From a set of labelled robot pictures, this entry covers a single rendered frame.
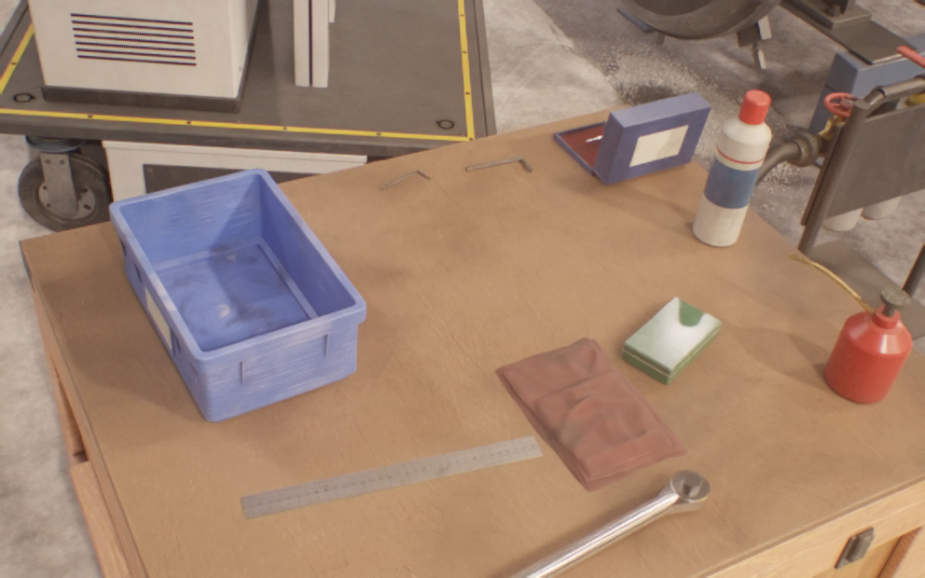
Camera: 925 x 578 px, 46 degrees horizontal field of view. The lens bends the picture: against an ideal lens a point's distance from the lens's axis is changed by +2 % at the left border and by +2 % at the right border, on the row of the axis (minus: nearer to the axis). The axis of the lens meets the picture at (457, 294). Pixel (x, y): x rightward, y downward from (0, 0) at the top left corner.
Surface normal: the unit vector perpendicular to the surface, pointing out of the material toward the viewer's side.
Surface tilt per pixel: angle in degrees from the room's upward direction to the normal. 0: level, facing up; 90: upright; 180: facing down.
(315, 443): 0
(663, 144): 96
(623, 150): 96
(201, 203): 90
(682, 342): 0
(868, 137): 90
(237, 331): 0
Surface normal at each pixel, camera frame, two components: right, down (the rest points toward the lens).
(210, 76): 0.04, 0.66
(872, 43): 0.08, -0.75
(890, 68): 0.47, 0.61
